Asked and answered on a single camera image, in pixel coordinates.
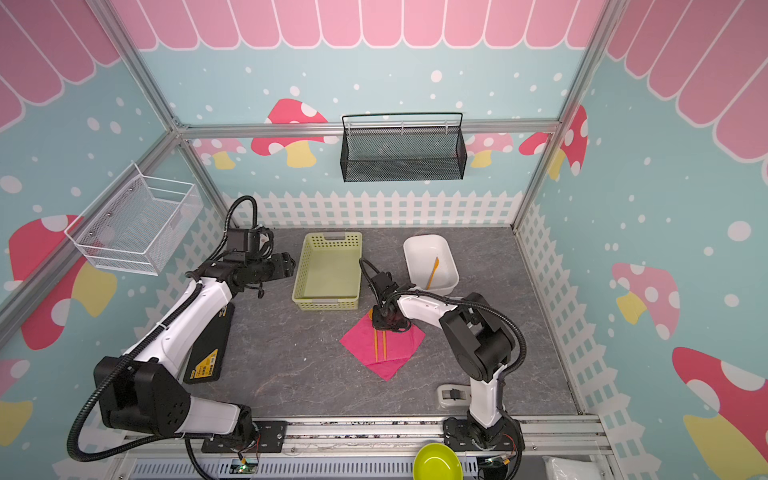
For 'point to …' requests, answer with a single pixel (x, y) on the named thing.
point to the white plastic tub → (431, 263)
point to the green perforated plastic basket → (329, 272)
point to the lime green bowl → (436, 461)
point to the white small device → (453, 396)
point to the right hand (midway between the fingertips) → (379, 323)
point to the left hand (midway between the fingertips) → (284, 269)
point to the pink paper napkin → (360, 340)
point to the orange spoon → (370, 314)
